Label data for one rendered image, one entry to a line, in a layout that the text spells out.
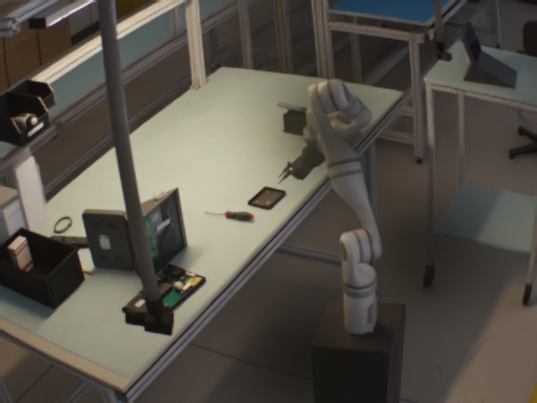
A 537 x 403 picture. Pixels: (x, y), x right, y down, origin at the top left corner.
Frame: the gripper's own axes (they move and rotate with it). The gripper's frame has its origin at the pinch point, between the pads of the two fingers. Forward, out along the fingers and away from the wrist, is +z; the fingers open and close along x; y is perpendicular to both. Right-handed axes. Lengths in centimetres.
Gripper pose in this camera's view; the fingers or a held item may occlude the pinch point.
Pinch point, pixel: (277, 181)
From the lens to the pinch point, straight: 283.9
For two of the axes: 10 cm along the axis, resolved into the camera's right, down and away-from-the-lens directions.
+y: 7.6, 5.6, 3.3
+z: -6.5, 6.6, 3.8
